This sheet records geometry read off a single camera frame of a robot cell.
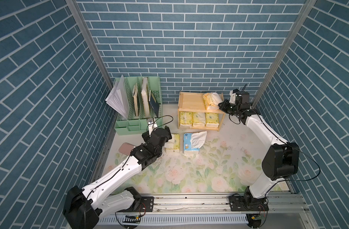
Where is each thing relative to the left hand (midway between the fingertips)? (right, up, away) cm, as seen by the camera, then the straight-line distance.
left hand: (164, 129), depth 78 cm
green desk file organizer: (-23, +2, +24) cm, 33 cm away
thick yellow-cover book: (-14, +21, +14) cm, 29 cm away
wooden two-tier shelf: (+18, +17, +16) cm, 30 cm away
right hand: (+33, +15, +11) cm, 38 cm away
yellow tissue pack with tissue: (+5, -11, +16) cm, 19 cm away
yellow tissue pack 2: (+23, +5, +25) cm, 34 cm away
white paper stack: (-31, +19, +11) cm, 38 cm away
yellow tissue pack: (+12, +5, +25) cm, 28 cm away
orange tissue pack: (+29, +17, +11) cm, 36 cm away
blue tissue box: (+17, -9, +13) cm, 24 cm away
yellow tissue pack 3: (+32, +5, +25) cm, 41 cm away
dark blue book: (-12, +17, +32) cm, 38 cm away
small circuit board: (-16, -46, -5) cm, 49 cm away
